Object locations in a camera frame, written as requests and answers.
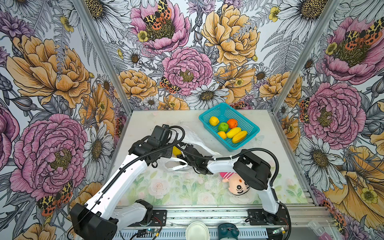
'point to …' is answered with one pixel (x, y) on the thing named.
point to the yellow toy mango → (233, 132)
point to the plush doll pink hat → (236, 184)
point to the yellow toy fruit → (222, 134)
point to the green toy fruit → (223, 126)
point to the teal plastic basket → (224, 112)
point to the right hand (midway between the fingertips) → (180, 158)
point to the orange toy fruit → (232, 123)
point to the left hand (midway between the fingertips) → (164, 153)
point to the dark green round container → (228, 231)
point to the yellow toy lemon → (213, 121)
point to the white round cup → (197, 230)
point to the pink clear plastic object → (319, 230)
